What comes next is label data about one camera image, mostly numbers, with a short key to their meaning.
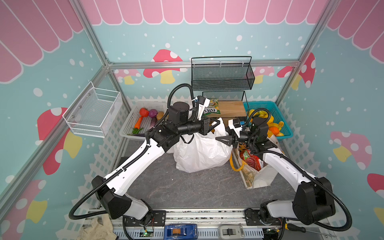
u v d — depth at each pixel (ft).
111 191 1.28
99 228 2.34
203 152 2.45
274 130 3.19
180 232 2.18
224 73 3.07
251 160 2.62
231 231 2.23
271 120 3.36
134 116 3.66
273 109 3.71
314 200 1.36
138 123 3.57
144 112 3.68
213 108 3.17
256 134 2.01
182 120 1.62
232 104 3.40
